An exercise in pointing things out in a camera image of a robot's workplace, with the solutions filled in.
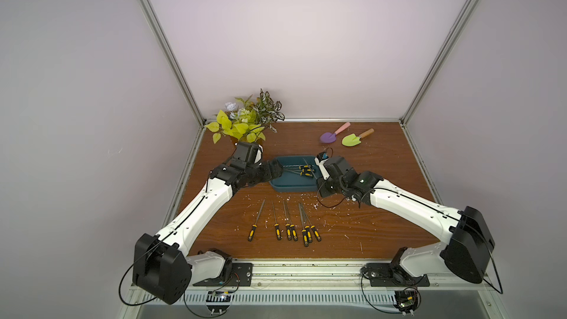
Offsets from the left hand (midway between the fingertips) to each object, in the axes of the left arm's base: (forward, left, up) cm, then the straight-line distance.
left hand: (278, 171), depth 79 cm
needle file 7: (+11, -10, -16) cm, 22 cm away
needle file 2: (-16, -4, -17) cm, 23 cm away
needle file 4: (-16, -10, -17) cm, 25 cm away
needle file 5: (-14, -11, -17) cm, 25 cm away
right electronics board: (-37, -42, -19) cm, 59 cm away
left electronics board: (-36, +19, -20) cm, 46 cm away
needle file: (-14, +1, -18) cm, 23 cm away
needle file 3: (-14, -5, -18) cm, 23 cm away
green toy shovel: (+31, -36, -19) cm, 51 cm away
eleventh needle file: (+13, -9, -17) cm, 23 cm away
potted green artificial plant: (+26, +15, +1) cm, 30 cm away
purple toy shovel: (+32, -24, -18) cm, 44 cm away
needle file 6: (-15, -14, -18) cm, 27 cm away
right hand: (-1, -15, -3) cm, 15 cm away
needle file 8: (+9, -9, -17) cm, 21 cm away
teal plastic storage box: (+9, -8, -17) cm, 21 cm away
